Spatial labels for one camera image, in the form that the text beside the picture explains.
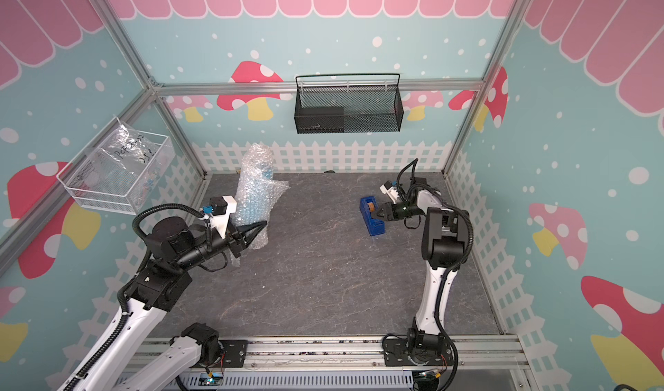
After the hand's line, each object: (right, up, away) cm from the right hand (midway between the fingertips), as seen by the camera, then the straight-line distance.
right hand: (377, 215), depth 98 cm
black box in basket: (-21, +34, -8) cm, 41 cm away
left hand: (-34, 0, -33) cm, 48 cm away
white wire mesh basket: (-76, +14, -26) cm, 82 cm away
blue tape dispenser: (-4, +3, +2) cm, 5 cm away
